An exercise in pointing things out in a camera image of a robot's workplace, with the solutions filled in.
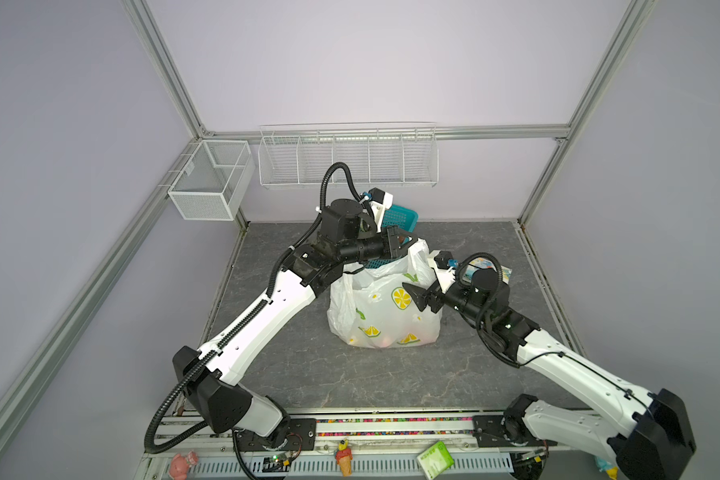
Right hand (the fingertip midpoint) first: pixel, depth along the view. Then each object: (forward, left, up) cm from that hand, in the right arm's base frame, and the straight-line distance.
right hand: (417, 274), depth 73 cm
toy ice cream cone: (-35, +18, -24) cm, 46 cm away
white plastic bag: (-4, +11, -9) cm, 15 cm away
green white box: (-36, -3, -24) cm, 43 cm away
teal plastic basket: (+39, 0, -20) cm, 44 cm away
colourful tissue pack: (+20, -26, -22) cm, 39 cm away
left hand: (-1, +1, +13) cm, 13 cm away
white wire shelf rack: (+49, +12, +3) cm, 50 cm away
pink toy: (-37, +56, -23) cm, 71 cm away
